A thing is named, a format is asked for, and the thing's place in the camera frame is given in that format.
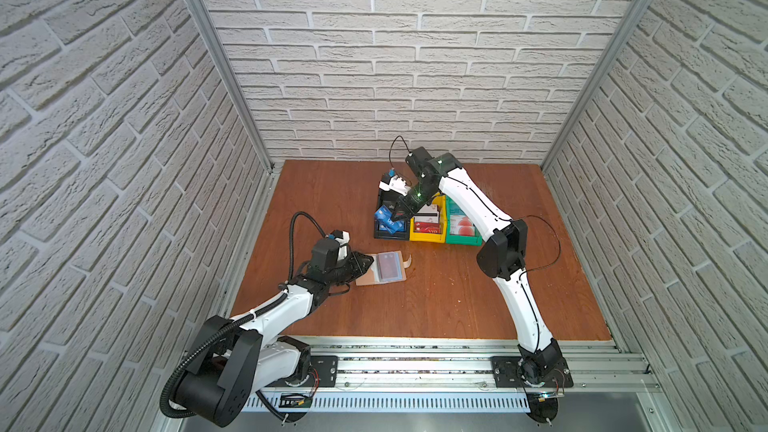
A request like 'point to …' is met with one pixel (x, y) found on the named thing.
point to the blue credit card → (384, 219)
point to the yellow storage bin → (440, 238)
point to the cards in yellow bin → (426, 221)
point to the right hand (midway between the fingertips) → (396, 214)
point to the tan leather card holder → (370, 277)
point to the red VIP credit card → (389, 266)
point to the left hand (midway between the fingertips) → (374, 256)
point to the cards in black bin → (401, 227)
